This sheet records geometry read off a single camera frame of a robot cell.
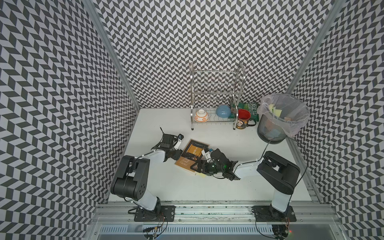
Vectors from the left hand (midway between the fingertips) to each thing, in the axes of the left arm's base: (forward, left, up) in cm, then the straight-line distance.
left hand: (174, 150), depth 96 cm
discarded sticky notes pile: (+19, -67, +15) cm, 71 cm away
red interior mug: (+20, -47, +9) cm, 52 cm away
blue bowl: (+31, -35, +4) cm, 47 cm away
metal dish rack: (+41, -29, +12) cm, 51 cm away
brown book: (-4, -11, +1) cm, 12 cm away
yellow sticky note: (-16, -17, +2) cm, 24 cm away
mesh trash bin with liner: (+19, -72, +12) cm, 75 cm away
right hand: (-15, -13, +3) cm, 20 cm away
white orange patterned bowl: (+21, -18, +10) cm, 29 cm away
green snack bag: (+36, -58, +4) cm, 68 cm away
